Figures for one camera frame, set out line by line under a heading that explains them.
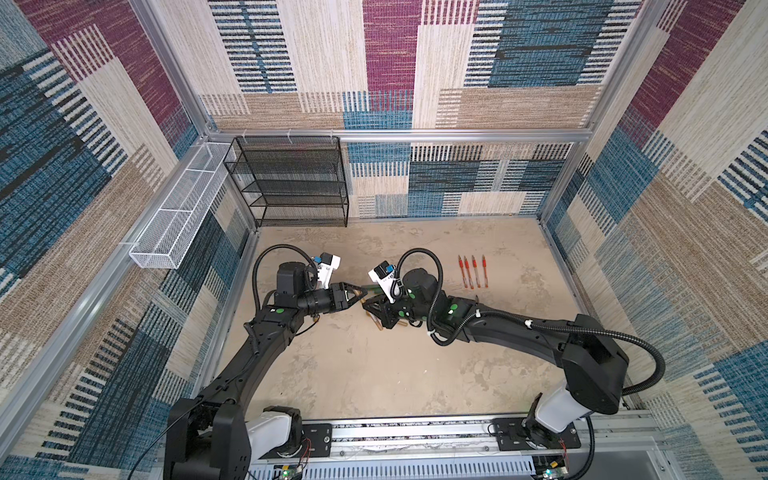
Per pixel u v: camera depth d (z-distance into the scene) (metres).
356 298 0.76
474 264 1.08
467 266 1.07
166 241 0.92
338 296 0.69
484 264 1.08
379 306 0.68
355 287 0.74
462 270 1.05
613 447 0.74
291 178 1.09
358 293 0.76
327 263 0.73
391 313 0.69
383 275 0.68
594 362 0.44
